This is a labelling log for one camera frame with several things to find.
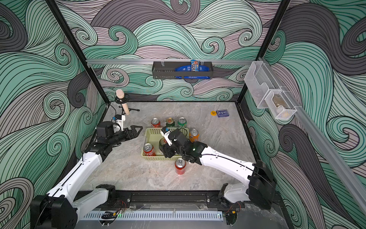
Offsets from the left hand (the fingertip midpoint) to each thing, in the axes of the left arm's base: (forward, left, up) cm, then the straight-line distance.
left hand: (137, 127), depth 79 cm
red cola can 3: (-17, -25, -10) cm, 32 cm away
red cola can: (+11, -8, -10) cm, 17 cm away
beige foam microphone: (+20, +13, +7) cm, 25 cm away
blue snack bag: (+38, -30, +15) cm, 50 cm away
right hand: (-9, -17, -3) cm, 19 cm away
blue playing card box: (+27, -58, -18) cm, 67 cm away
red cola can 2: (-9, -6, -10) cm, 15 cm away
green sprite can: (+12, -26, -10) cm, 30 cm away
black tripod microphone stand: (+20, +13, +2) cm, 23 cm away
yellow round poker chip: (+29, -52, -21) cm, 63 cm away
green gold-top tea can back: (+12, -18, -11) cm, 24 cm away
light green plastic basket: (+6, -6, -19) cm, 20 cm away
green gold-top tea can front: (-9, -15, +1) cm, 18 cm away
